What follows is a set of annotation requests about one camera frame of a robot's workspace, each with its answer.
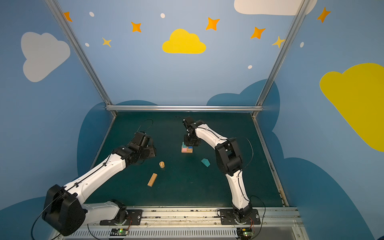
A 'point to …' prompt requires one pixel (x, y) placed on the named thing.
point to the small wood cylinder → (162, 164)
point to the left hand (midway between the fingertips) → (155, 150)
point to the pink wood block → (184, 149)
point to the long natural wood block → (152, 179)
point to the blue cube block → (190, 147)
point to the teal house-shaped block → (206, 162)
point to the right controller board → (244, 233)
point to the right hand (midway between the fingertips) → (189, 143)
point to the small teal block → (184, 146)
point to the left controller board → (119, 232)
